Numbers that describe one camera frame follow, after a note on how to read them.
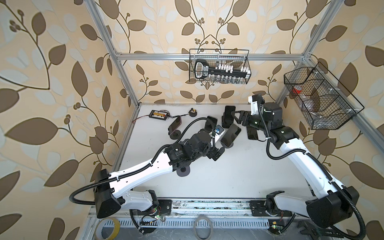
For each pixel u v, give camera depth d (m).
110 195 0.38
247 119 0.64
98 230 0.67
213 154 0.62
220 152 0.62
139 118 1.13
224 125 1.11
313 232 0.67
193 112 1.12
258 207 0.73
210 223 0.71
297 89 0.87
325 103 0.73
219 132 0.58
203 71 0.85
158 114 1.12
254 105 0.66
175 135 0.90
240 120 0.66
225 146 0.93
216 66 0.82
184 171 0.87
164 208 0.74
